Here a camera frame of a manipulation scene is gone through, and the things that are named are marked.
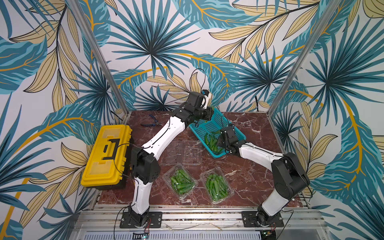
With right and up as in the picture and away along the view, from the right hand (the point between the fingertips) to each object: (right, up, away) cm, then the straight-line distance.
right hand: (220, 139), depth 94 cm
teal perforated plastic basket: (+2, +11, +16) cm, 19 cm away
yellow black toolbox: (-60, -11, -20) cm, 64 cm away
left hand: (-7, +15, -13) cm, 21 cm away
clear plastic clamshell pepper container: (-23, -9, +3) cm, 25 cm away
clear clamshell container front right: (-4, -25, -12) cm, 28 cm away
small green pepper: (-5, -1, +9) cm, 10 cm away
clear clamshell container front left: (-24, -22, -12) cm, 35 cm away
